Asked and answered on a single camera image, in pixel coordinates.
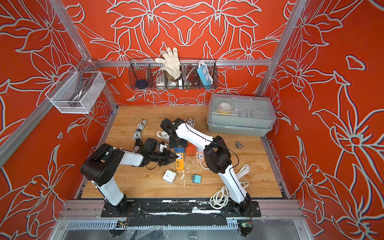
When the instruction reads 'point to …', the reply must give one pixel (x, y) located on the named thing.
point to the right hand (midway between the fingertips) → (173, 146)
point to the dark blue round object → (141, 83)
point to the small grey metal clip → (238, 145)
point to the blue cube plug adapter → (179, 150)
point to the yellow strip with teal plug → (179, 161)
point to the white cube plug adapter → (169, 176)
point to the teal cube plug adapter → (196, 179)
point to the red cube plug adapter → (191, 150)
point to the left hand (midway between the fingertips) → (177, 159)
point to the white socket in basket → (160, 82)
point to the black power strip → (137, 145)
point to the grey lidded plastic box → (242, 114)
